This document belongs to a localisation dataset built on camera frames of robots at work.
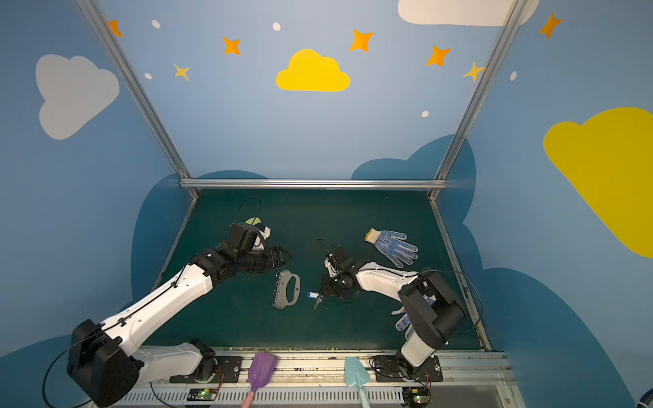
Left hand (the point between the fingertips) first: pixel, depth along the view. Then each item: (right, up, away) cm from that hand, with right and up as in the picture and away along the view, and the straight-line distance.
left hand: (289, 259), depth 78 cm
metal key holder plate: (-3, -13, +13) cm, 18 cm away
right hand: (+10, -13, +10) cm, 19 cm away
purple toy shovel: (-8, -32, -5) cm, 34 cm away
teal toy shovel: (+21, -33, -6) cm, 39 cm away
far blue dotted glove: (+39, +2, +26) cm, 47 cm away
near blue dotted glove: (+38, -22, +6) cm, 44 cm away
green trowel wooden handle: (-20, +12, +26) cm, 35 cm away
